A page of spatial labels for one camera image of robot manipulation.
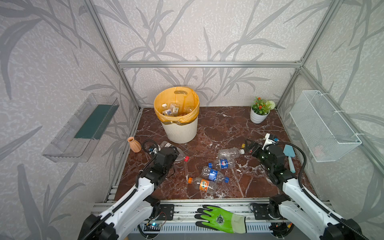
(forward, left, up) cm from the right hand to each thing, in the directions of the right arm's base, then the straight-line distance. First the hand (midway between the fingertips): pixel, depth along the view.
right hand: (251, 137), depth 83 cm
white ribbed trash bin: (+5, +41, -4) cm, 41 cm away
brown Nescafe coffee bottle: (+23, +46, +1) cm, 51 cm away
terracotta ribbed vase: (-1, +68, -7) cm, 69 cm away
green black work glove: (-37, +18, -14) cm, 44 cm away
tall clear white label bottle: (+17, +50, +4) cm, 53 cm away
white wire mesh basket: (-10, -26, +17) cm, 33 cm away
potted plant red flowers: (+25, -12, -3) cm, 28 cm away
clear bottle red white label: (-7, +39, -7) cm, 41 cm away
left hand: (-3, +41, -3) cm, 42 cm away
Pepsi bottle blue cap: (-11, +15, -11) cm, 21 cm away
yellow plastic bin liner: (+27, +37, +4) cm, 46 cm away
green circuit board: (-40, +52, -18) cm, 68 cm away
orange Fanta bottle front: (-22, +27, -10) cm, 37 cm away
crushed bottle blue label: (-16, +22, -12) cm, 30 cm away
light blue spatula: (-1, -28, -15) cm, 31 cm away
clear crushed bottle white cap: (-3, +10, -13) cm, 16 cm away
